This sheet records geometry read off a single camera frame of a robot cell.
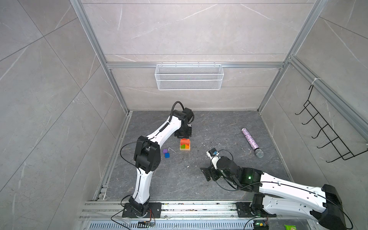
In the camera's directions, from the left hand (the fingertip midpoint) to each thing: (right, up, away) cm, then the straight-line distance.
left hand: (186, 134), depth 91 cm
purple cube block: (-15, -12, +4) cm, 19 cm away
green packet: (+51, -44, -22) cm, 71 cm away
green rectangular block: (-2, -9, +4) cm, 10 cm away
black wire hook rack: (+67, +6, -23) cm, 71 cm away
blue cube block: (-13, -15, +4) cm, 20 cm away
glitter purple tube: (+47, -12, +1) cm, 49 cm away
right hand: (+11, -14, -15) cm, 24 cm away
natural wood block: (-1, -11, +4) cm, 12 cm away
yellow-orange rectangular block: (0, -9, +4) cm, 10 cm away
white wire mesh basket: (+2, +40, +10) cm, 42 cm away
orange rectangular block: (-2, -5, +6) cm, 9 cm away
